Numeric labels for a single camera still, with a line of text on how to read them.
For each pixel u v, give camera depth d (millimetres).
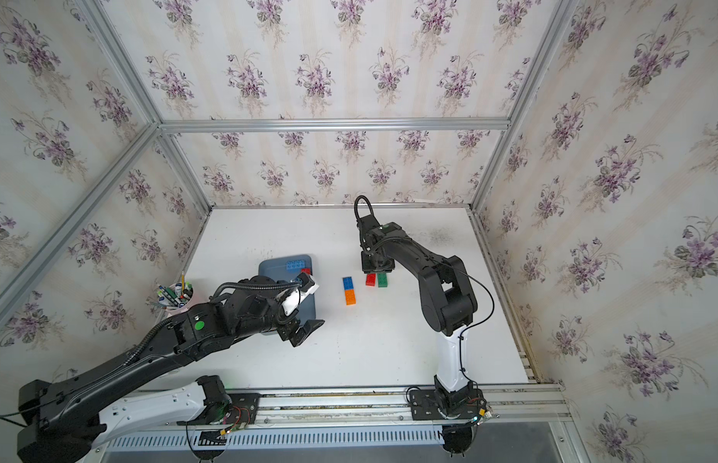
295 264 1010
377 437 701
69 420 386
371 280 966
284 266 1010
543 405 754
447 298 519
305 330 593
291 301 573
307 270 988
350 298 927
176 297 838
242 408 722
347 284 956
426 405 736
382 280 962
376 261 804
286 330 593
